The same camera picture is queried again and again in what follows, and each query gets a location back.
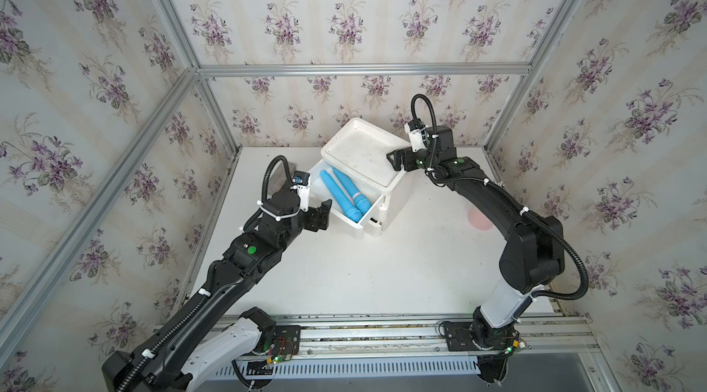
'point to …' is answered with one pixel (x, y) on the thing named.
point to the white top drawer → (322, 196)
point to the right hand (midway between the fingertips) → (406, 152)
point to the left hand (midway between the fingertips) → (317, 199)
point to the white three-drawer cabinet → (359, 151)
